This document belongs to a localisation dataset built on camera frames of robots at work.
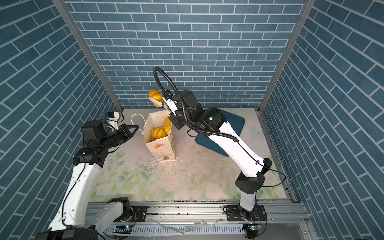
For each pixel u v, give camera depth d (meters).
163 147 0.77
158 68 0.39
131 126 0.71
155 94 0.68
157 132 0.82
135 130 0.71
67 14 0.72
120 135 0.62
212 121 0.42
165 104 0.63
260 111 1.24
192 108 0.43
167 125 0.86
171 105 0.52
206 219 0.74
